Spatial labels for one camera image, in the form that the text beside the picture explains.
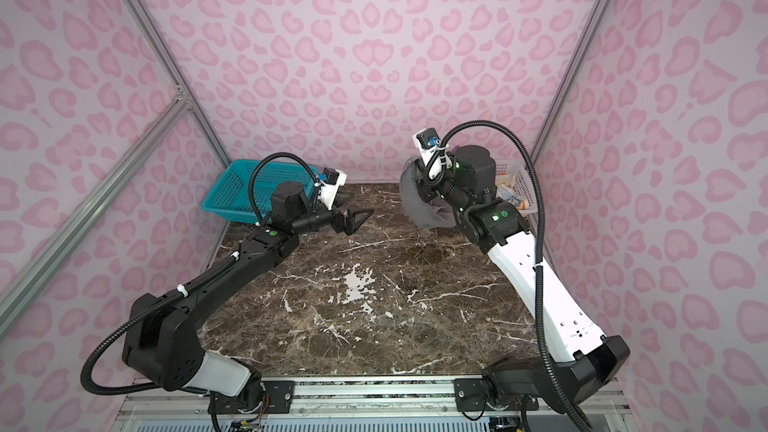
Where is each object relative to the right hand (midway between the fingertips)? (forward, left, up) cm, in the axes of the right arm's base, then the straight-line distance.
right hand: (420, 155), depth 66 cm
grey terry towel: (-2, -4, -18) cm, 19 cm away
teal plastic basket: (+28, +67, -41) cm, 83 cm away
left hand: (-1, +13, -13) cm, 19 cm away
